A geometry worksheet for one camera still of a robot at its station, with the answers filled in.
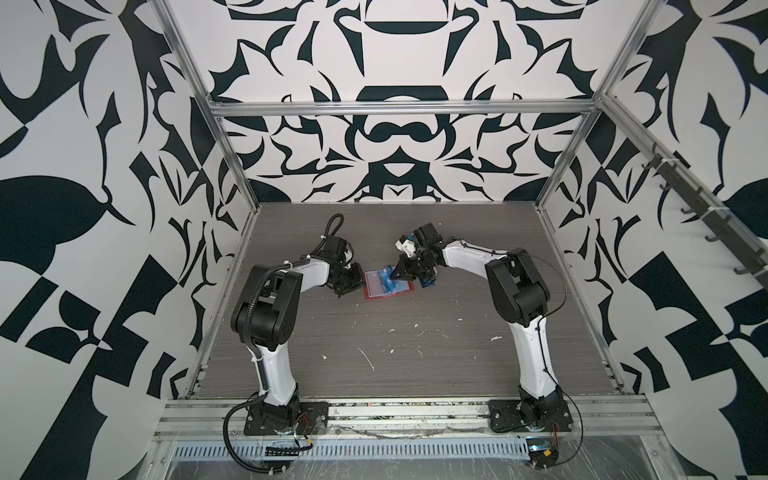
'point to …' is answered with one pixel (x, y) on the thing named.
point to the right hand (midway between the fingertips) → (392, 274)
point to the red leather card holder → (374, 288)
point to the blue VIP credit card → (389, 284)
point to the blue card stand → (425, 282)
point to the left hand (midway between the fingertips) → (368, 278)
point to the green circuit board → (541, 452)
